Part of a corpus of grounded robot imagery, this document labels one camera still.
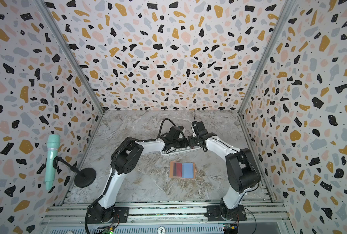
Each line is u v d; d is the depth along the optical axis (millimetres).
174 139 845
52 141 634
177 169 880
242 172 469
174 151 901
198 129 743
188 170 894
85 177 835
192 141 856
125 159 574
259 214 760
